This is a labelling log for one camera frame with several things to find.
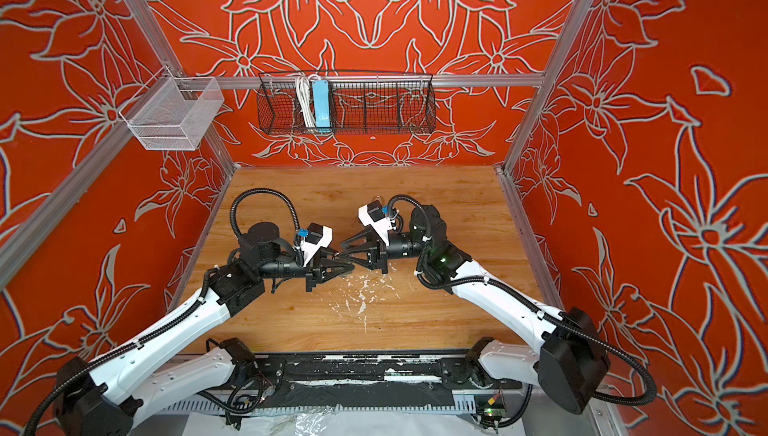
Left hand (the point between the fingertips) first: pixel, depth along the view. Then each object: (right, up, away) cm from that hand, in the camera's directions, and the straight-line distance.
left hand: (350, 261), depth 64 cm
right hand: (-2, +2, -2) cm, 4 cm away
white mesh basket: (-59, +40, +28) cm, 77 cm away
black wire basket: (0, +45, +34) cm, 56 cm away
